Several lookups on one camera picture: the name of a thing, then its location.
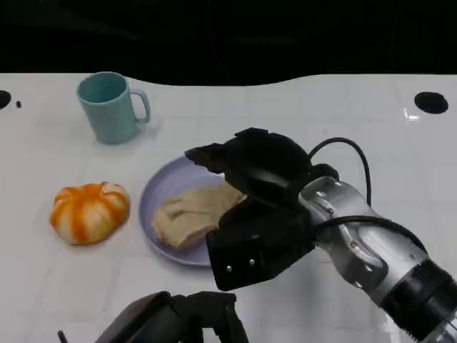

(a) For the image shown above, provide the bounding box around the black looping arm cable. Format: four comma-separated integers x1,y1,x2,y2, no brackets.
307,136,373,209

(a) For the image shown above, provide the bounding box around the lilac plate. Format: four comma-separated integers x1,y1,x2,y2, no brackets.
138,155,233,268

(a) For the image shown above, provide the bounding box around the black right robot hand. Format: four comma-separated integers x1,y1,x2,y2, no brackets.
184,126,312,197

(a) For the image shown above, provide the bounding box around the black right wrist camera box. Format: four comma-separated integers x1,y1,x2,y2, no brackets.
205,194,319,292

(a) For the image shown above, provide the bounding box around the pale green mug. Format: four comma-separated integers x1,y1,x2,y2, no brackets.
76,71,151,145

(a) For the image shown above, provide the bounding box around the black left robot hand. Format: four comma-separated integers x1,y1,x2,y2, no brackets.
94,290,251,343

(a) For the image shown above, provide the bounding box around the black cable along forearm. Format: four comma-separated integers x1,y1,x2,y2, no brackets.
313,215,429,253

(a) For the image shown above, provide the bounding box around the orange and white bread roll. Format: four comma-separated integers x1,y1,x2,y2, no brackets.
49,181,131,246

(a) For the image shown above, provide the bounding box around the beige towel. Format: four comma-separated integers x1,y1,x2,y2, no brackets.
151,182,248,250

